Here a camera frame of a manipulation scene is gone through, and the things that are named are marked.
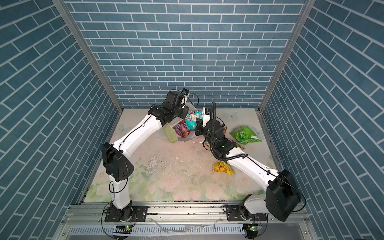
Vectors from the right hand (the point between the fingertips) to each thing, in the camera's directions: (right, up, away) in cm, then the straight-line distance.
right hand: (196, 116), depth 77 cm
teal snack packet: (-3, -3, +2) cm, 5 cm away
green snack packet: (+30, -11, +14) cm, 35 cm away
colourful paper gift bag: (-2, +5, +5) cm, 7 cm away
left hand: (-7, +6, +8) cm, 12 cm away
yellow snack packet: (+14, -29, +9) cm, 33 cm away
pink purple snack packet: (-10, -8, +24) cm, 27 cm away
